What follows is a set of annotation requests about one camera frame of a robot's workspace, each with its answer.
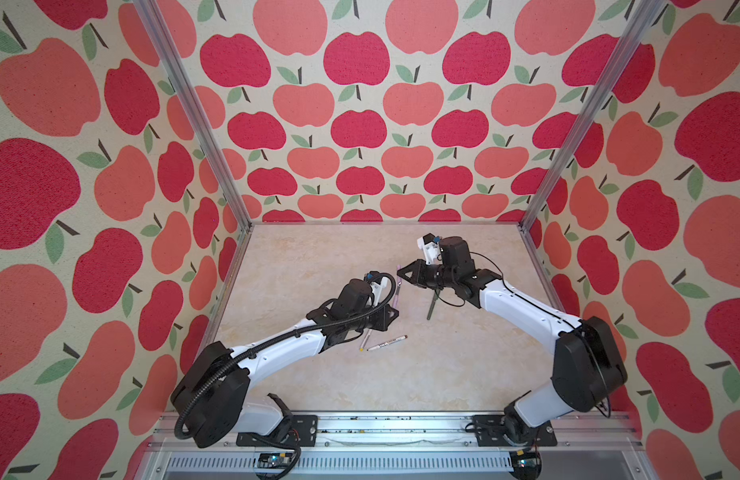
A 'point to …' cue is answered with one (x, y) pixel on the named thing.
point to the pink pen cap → (399, 280)
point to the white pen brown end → (388, 343)
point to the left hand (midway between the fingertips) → (403, 316)
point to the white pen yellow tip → (363, 345)
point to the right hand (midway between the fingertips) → (404, 270)
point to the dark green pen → (432, 304)
